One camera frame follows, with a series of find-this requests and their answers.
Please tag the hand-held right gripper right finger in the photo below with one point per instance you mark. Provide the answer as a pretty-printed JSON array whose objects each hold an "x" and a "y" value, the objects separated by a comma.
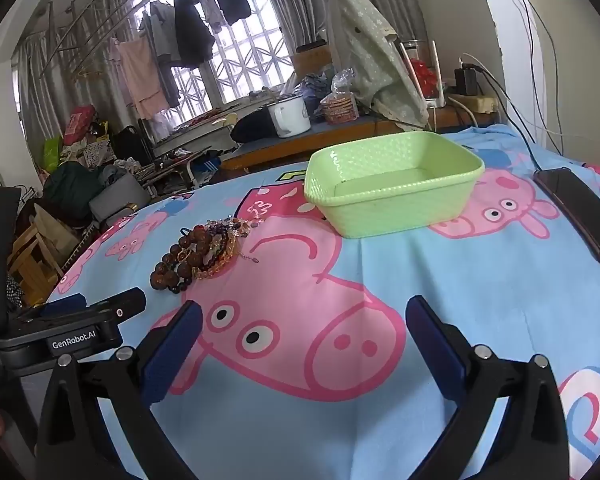
[{"x": 436, "y": 360}]

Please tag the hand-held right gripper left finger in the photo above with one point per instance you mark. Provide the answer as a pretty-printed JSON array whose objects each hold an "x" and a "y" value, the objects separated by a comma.
[{"x": 172, "y": 360}]

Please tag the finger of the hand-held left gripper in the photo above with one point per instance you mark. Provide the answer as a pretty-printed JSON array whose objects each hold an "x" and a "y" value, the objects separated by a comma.
[{"x": 115, "y": 302}]

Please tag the green plastic basket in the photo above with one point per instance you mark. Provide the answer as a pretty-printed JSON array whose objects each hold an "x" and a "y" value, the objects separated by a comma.
[{"x": 395, "y": 210}]

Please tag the cartoon pig printed blanket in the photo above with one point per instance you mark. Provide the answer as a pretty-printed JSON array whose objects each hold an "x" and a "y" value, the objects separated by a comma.
[{"x": 430, "y": 280}]

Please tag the wooden stool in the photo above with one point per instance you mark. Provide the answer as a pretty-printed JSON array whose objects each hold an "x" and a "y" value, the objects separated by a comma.
[{"x": 35, "y": 260}]

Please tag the black bag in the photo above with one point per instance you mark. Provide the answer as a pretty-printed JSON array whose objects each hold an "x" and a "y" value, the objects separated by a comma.
[{"x": 130, "y": 145}]

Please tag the green shopping bag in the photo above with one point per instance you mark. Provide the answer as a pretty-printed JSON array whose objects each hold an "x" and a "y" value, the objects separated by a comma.
[{"x": 51, "y": 152}]

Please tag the red bag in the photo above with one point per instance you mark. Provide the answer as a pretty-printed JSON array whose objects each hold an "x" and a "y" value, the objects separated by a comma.
[{"x": 78, "y": 125}]

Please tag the black smartphone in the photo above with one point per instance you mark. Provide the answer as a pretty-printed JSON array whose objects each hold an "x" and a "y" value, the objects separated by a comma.
[{"x": 580, "y": 210}]

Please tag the dark cloth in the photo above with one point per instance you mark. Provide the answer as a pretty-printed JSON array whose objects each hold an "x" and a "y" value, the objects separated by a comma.
[{"x": 252, "y": 127}]

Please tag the pink hanging garment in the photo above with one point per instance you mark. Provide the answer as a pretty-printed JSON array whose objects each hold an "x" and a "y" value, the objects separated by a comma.
[{"x": 142, "y": 80}]

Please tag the grey window curtain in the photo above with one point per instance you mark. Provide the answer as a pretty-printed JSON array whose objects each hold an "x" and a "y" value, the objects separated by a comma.
[{"x": 45, "y": 85}]

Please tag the wooden desk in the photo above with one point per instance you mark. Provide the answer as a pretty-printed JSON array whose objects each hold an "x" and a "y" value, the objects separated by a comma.
[{"x": 340, "y": 137}]

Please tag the beige power strip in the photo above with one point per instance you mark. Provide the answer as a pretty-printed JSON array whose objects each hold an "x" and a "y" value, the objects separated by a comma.
[{"x": 475, "y": 102}]

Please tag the grey hanging garment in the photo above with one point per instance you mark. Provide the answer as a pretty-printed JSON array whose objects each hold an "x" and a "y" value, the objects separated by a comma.
[{"x": 160, "y": 30}]

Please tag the black charger plug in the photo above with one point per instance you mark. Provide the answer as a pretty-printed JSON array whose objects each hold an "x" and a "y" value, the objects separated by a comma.
[{"x": 467, "y": 81}]

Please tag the dark hanging jacket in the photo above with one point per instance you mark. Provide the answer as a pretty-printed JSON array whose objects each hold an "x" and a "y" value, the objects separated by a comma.
[{"x": 192, "y": 30}]

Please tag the blender with red contents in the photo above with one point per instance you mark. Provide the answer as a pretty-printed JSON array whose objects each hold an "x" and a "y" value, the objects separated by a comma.
[{"x": 425, "y": 75}]

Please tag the light hanging shirt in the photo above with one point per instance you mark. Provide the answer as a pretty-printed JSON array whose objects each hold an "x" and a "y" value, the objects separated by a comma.
[{"x": 211, "y": 7}]

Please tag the cardboard box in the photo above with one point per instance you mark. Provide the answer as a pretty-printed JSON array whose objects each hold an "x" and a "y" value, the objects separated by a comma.
[{"x": 312, "y": 60}]

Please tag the pale patterned cloth cover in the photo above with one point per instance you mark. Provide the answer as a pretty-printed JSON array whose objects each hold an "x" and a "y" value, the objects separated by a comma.
[{"x": 375, "y": 50}]

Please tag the dark hanging shorts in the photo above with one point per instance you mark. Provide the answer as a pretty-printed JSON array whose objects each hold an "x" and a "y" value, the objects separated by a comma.
[{"x": 232, "y": 2}]

